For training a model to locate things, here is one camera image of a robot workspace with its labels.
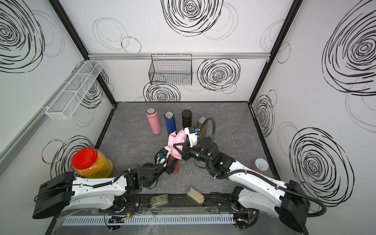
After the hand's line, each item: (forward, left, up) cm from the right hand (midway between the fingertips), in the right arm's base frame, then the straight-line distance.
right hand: (174, 147), depth 67 cm
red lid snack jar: (-6, +40, -6) cm, 41 cm away
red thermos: (-4, +1, -2) cm, 5 cm away
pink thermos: (+24, +17, -4) cm, 29 cm away
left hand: (+1, 0, -8) cm, 8 cm away
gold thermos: (+19, -12, -4) cm, 23 cm away
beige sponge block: (-15, -10, -22) cm, 29 cm away
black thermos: (+22, -5, -5) cm, 23 cm away
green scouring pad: (-18, +8, -21) cm, 29 cm away
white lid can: (0, -47, -20) cm, 51 cm away
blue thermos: (+20, +5, -6) cm, 22 cm away
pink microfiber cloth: (+4, -3, +3) cm, 6 cm away
